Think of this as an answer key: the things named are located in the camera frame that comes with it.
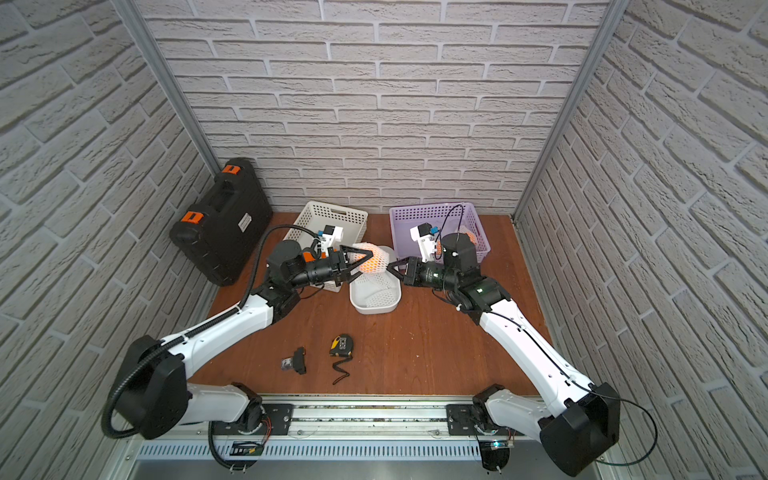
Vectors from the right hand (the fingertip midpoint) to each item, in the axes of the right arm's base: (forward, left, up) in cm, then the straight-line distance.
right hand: (393, 268), depth 70 cm
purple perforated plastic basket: (+41, -23, -27) cm, 54 cm away
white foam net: (+5, +2, -22) cm, 23 cm away
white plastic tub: (+10, +11, -27) cm, 31 cm away
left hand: (0, +4, +3) cm, 5 cm away
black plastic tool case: (+21, +51, -7) cm, 56 cm away
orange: (0, +4, +2) cm, 4 cm away
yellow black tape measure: (-9, +16, -25) cm, 31 cm away
